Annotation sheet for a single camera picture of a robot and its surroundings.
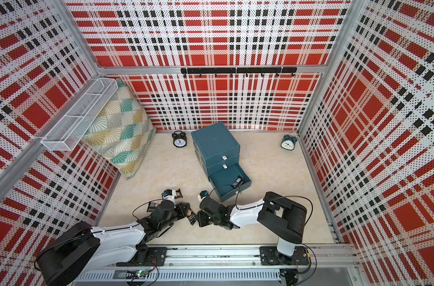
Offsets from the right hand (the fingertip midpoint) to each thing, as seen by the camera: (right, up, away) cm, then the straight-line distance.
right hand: (199, 217), depth 84 cm
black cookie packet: (-4, 0, 0) cm, 4 cm away
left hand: (-5, +4, +5) cm, 8 cm away
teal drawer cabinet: (+9, +30, -2) cm, 32 cm away
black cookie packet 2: (-13, +9, +9) cm, 18 cm away
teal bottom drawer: (+11, +15, +12) cm, 22 cm away
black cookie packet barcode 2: (-24, +4, +3) cm, 24 cm away
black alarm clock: (-16, +39, +25) cm, 49 cm away
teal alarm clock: (+51, +37, +24) cm, 67 cm away
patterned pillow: (-39, +41, +3) cm, 56 cm away
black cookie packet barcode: (+20, +15, +12) cm, 27 cm away
